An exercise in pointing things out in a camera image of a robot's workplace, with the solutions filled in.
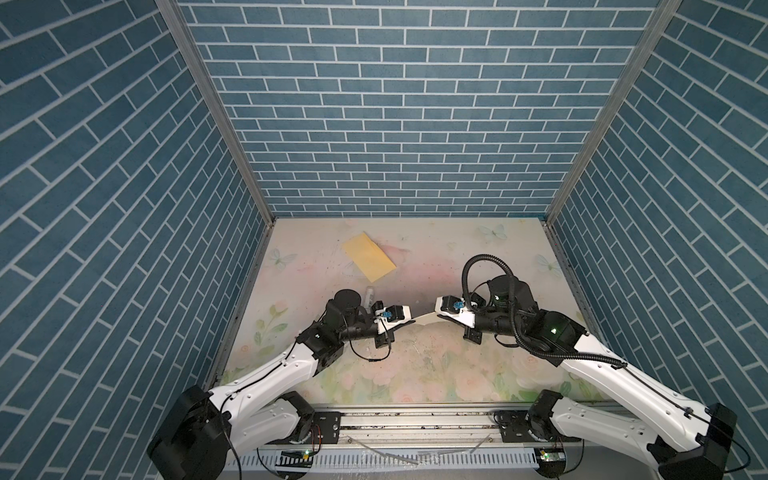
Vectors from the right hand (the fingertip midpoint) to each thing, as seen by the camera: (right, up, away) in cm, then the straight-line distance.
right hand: (439, 305), depth 70 cm
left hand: (-7, -4, +3) cm, 8 cm away
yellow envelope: (-20, +9, +38) cm, 44 cm away
